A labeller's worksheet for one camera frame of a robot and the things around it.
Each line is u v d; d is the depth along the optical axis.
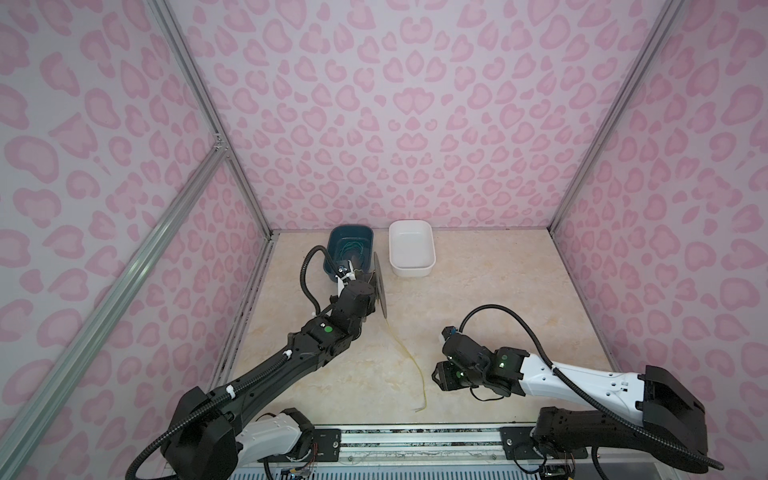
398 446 0.75
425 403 0.80
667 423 0.40
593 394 0.46
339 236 1.14
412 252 1.10
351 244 1.15
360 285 0.62
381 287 1.00
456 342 0.62
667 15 0.69
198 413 0.40
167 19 0.69
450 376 0.70
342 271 0.66
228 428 0.39
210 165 0.84
